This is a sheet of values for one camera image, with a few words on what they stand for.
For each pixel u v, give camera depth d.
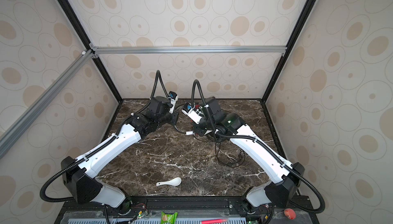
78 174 0.40
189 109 0.59
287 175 0.40
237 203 0.74
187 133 0.73
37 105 0.60
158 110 0.56
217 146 0.95
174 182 0.81
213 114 0.51
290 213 0.69
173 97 0.66
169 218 0.69
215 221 0.70
